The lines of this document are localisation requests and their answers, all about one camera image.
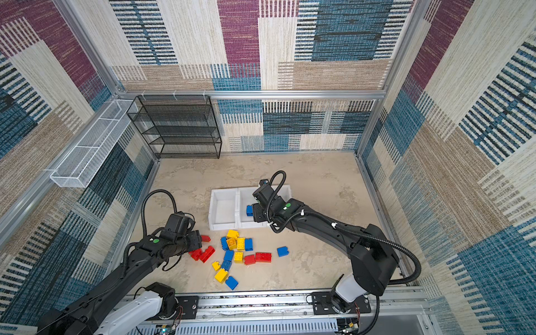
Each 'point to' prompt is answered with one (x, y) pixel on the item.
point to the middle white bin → (245, 197)
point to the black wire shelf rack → (177, 126)
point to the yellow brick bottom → (222, 276)
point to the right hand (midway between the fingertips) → (262, 212)
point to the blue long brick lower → (227, 259)
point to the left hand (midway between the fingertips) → (195, 237)
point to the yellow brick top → (233, 234)
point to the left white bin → (223, 209)
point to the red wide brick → (261, 257)
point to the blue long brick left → (224, 243)
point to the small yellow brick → (216, 266)
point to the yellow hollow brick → (232, 243)
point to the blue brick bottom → (231, 282)
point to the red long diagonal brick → (208, 252)
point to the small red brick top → (205, 239)
